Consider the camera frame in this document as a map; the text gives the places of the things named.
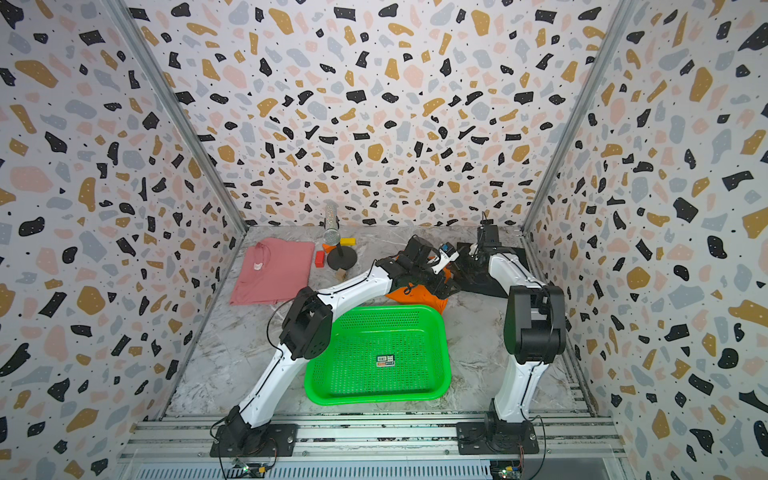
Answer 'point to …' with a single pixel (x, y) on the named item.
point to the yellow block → (348, 241)
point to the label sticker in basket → (386, 360)
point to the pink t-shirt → (273, 271)
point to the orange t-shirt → (420, 296)
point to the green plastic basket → (381, 353)
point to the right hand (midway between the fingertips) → (448, 263)
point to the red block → (320, 259)
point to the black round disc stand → (342, 257)
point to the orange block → (328, 248)
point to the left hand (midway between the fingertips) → (456, 278)
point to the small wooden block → (341, 275)
